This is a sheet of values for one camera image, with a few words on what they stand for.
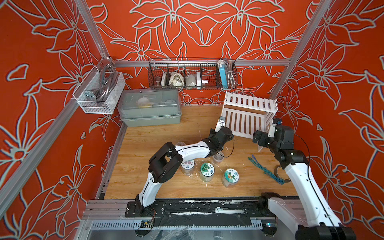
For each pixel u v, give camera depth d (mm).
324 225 374
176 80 898
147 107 976
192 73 966
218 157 852
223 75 853
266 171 852
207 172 775
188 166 795
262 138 682
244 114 976
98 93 777
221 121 742
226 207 743
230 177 757
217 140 674
